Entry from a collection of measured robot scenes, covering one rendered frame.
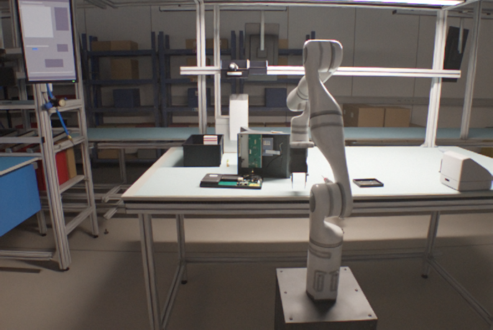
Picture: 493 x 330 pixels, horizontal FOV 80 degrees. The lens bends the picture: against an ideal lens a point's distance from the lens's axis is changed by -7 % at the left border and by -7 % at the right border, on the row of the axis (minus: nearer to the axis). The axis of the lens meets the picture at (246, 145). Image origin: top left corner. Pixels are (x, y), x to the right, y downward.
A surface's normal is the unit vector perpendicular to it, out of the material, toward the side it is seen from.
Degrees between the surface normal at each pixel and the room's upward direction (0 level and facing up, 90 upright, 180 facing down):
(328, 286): 90
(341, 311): 0
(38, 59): 101
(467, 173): 90
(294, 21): 90
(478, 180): 90
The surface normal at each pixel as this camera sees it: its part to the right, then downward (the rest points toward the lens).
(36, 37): 0.42, 0.37
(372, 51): 0.01, 0.21
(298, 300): 0.00, -0.98
